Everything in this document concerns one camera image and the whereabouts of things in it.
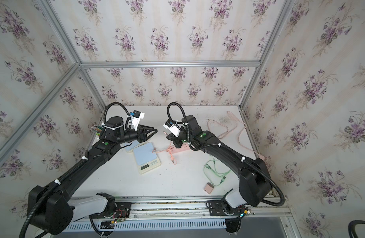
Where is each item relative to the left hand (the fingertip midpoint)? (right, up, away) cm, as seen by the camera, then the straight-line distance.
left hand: (155, 130), depth 74 cm
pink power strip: (+15, -7, -9) cm, 19 cm away
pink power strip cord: (+51, +10, +43) cm, 68 cm away
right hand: (+7, -4, +4) cm, 9 cm away
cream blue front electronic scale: (-9, -19, +14) cm, 25 cm away
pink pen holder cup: (-39, -1, +17) cm, 42 cm away
